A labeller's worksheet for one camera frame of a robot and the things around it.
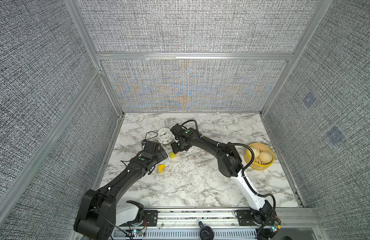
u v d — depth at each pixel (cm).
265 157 88
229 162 61
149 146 67
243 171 61
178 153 95
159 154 78
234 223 73
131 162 59
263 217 63
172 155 93
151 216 73
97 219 40
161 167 90
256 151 92
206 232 69
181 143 76
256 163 89
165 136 101
